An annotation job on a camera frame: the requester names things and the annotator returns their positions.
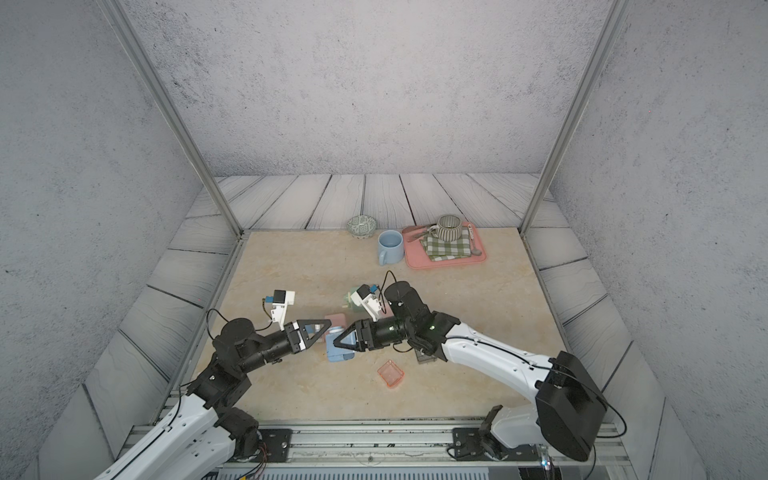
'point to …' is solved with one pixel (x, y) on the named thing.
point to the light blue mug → (390, 247)
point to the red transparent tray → (390, 373)
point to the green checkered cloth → (438, 249)
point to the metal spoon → (474, 252)
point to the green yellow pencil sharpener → (349, 302)
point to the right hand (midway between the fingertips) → (343, 347)
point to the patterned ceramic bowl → (361, 226)
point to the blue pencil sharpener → (336, 353)
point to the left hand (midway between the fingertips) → (332, 329)
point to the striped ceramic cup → (448, 228)
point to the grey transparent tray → (424, 359)
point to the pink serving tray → (415, 255)
